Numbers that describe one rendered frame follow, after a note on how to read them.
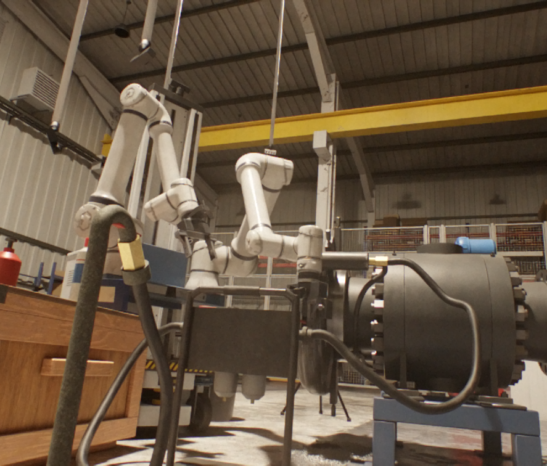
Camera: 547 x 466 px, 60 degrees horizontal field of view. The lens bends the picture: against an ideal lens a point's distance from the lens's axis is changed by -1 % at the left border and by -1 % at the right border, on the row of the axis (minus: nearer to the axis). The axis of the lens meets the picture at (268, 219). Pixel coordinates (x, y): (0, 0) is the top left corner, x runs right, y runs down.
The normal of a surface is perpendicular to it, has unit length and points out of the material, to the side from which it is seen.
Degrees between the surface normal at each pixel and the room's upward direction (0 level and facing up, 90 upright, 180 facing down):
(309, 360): 129
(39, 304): 90
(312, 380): 145
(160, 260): 90
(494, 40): 173
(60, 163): 90
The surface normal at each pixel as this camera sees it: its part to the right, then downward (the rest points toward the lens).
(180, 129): 0.68, -0.17
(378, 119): -0.36, -0.30
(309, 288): -0.69, -0.26
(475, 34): -0.12, 0.91
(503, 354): -0.25, 0.29
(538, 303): -0.28, -0.61
